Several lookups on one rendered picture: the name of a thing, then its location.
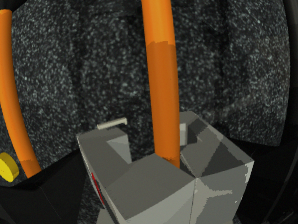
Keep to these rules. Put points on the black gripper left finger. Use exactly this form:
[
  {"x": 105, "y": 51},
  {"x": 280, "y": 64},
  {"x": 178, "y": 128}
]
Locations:
[{"x": 52, "y": 196}]

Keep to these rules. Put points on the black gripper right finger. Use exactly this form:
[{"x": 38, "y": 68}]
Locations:
[{"x": 270, "y": 174}]

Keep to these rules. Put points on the yellow short cylinder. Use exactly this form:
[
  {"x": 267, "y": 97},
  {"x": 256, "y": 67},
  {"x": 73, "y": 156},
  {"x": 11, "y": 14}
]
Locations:
[{"x": 8, "y": 167}]

